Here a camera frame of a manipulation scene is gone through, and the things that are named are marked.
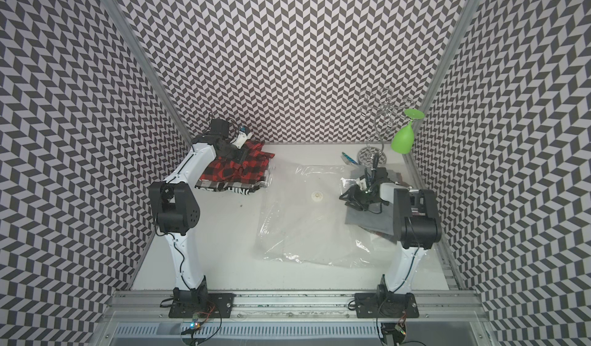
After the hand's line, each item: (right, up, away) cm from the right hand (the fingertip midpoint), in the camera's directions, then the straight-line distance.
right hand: (344, 202), depth 96 cm
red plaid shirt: (-41, +15, +2) cm, 43 cm away
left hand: (-42, +20, +1) cm, 47 cm away
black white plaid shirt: (-43, +6, +3) cm, 43 cm away
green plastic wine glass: (+21, +25, -9) cm, 34 cm away
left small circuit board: (-49, -31, -29) cm, 65 cm away
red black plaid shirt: (-52, +14, +1) cm, 54 cm away
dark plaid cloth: (+23, +10, +4) cm, 25 cm away
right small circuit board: (+12, -36, -27) cm, 47 cm away
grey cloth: (+14, -6, -9) cm, 17 cm away
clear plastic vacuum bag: (-17, -7, -4) cm, 19 cm away
